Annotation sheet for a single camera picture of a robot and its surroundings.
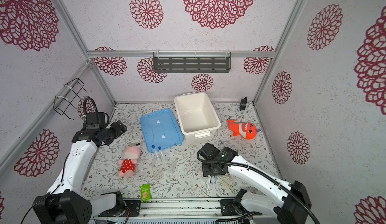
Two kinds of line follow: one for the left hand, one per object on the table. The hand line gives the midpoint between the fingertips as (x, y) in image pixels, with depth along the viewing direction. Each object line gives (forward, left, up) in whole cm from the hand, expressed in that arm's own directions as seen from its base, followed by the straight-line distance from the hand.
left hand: (121, 133), depth 81 cm
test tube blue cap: (-8, -21, -2) cm, 23 cm away
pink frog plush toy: (-7, -3, -12) cm, 14 cm away
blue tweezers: (-19, -49, -19) cm, 56 cm away
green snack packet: (-26, -13, -17) cm, 34 cm away
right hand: (-18, -45, -8) cm, 49 cm away
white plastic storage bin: (+26, -43, -21) cm, 55 cm away
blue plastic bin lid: (+14, -16, -18) cm, 28 cm away
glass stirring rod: (-18, -48, -18) cm, 54 cm away
